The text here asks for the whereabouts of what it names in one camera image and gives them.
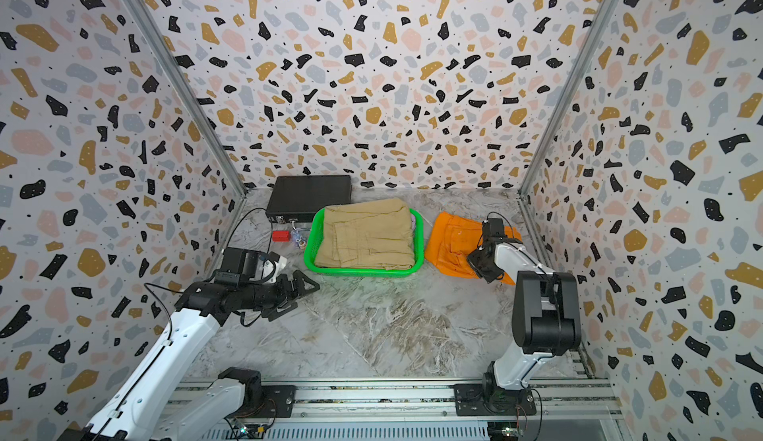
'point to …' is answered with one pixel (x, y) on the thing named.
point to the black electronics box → (301, 198)
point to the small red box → (281, 236)
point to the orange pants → (451, 240)
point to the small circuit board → (245, 431)
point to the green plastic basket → (315, 236)
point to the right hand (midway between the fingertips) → (475, 264)
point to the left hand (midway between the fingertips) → (310, 293)
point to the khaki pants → (374, 234)
